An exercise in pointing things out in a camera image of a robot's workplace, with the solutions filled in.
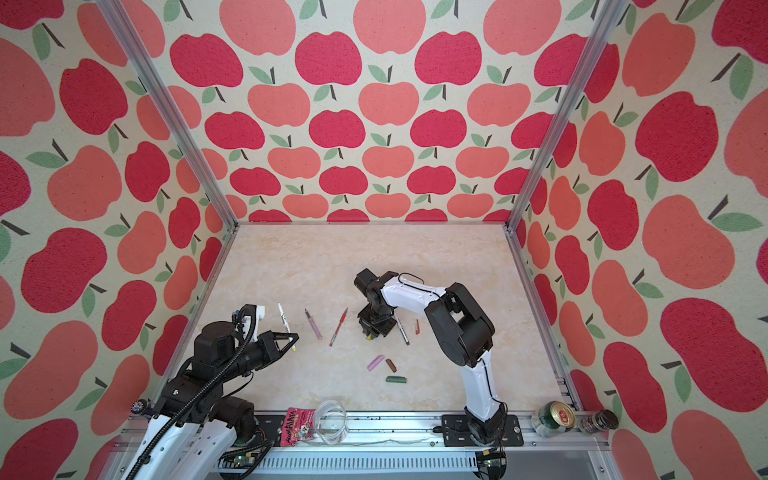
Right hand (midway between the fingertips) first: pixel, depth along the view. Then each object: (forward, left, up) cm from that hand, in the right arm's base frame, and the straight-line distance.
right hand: (369, 332), depth 91 cm
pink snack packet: (-27, +14, +1) cm, 31 cm away
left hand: (-12, +14, +18) cm, 25 cm away
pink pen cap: (-9, -3, -1) cm, 10 cm away
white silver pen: (+1, -10, +1) cm, 10 cm away
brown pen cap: (-10, -8, 0) cm, 13 cm away
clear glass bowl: (-25, +7, -3) cm, 26 cm away
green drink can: (-21, -46, +9) cm, 51 cm away
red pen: (+5, +9, -1) cm, 10 cm away
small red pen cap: (+4, -15, -1) cm, 15 cm away
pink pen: (+2, +19, 0) cm, 19 cm away
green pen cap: (-13, -10, 0) cm, 16 cm away
